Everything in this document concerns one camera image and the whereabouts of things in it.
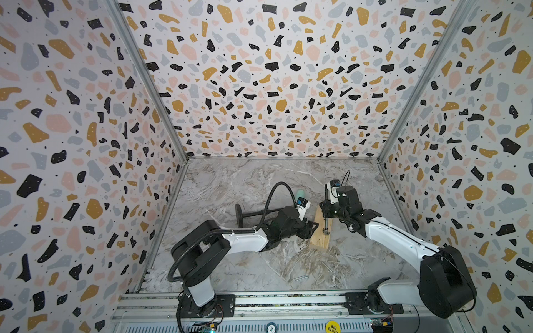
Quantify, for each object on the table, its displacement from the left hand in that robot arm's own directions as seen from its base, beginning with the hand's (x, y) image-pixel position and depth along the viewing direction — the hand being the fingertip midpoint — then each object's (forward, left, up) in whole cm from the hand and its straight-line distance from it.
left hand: (319, 222), depth 83 cm
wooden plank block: (-3, 0, -9) cm, 9 cm away
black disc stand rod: (+6, +33, -5) cm, 34 cm away
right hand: (+9, -4, +1) cm, 9 cm away
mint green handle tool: (+20, +6, -8) cm, 23 cm away
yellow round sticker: (-33, -1, -11) cm, 35 cm away
